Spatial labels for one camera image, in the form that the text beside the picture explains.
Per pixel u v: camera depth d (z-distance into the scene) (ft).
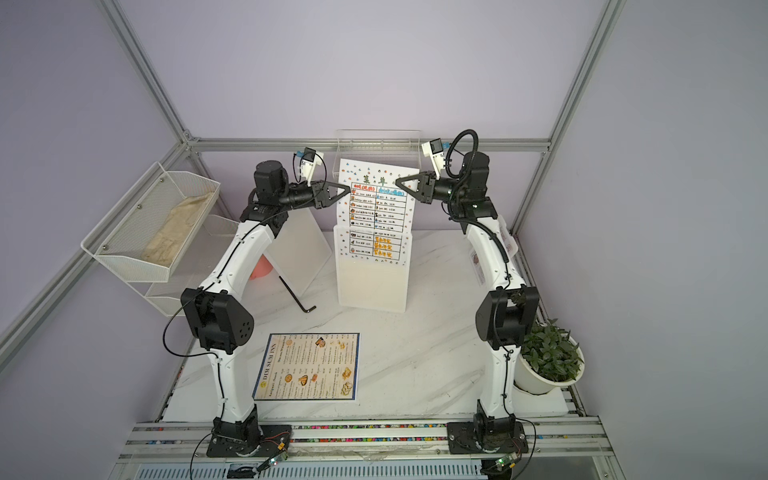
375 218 2.61
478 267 3.53
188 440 2.48
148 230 2.55
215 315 1.71
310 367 2.83
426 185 2.22
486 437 2.20
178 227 2.65
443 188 2.27
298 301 3.30
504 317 1.74
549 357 2.26
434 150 2.21
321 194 2.32
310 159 2.32
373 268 2.90
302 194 2.33
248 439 2.15
